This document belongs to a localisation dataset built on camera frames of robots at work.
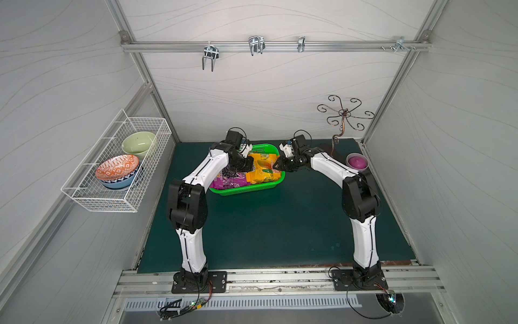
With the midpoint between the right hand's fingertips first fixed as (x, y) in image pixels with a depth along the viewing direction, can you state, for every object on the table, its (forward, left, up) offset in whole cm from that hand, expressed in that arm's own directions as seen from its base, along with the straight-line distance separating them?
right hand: (275, 165), depth 97 cm
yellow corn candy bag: (-4, +6, +1) cm, 7 cm away
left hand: (-5, +10, +4) cm, 12 cm away
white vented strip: (-54, +10, -10) cm, 56 cm away
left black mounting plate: (-48, +21, -9) cm, 53 cm away
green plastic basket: (+13, +7, -3) cm, 15 cm away
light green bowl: (-11, +51, +25) cm, 58 cm away
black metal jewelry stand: (+14, -30, +21) cm, 39 cm away
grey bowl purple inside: (+8, -43, -5) cm, 44 cm away
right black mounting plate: (-46, -26, -10) cm, 54 cm away
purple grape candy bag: (-10, +18, +1) cm, 21 cm away
